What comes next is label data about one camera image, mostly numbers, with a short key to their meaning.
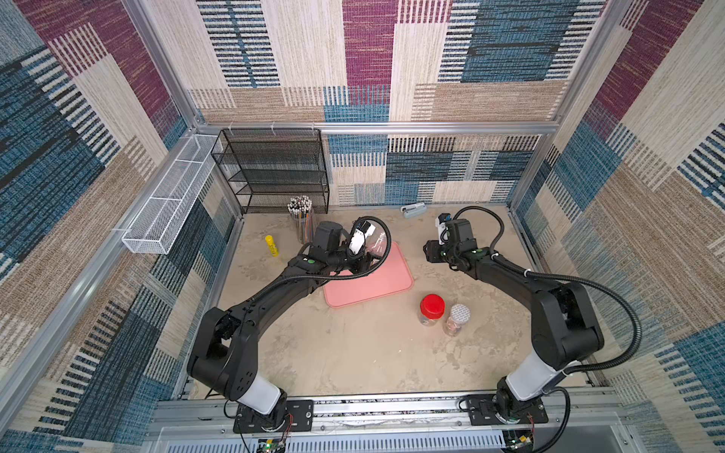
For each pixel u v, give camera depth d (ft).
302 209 3.16
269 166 3.55
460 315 2.57
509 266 1.91
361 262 2.39
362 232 2.41
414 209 3.89
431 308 2.73
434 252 2.77
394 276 3.31
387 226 2.09
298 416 2.40
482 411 2.39
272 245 3.34
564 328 1.53
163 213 3.09
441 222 2.79
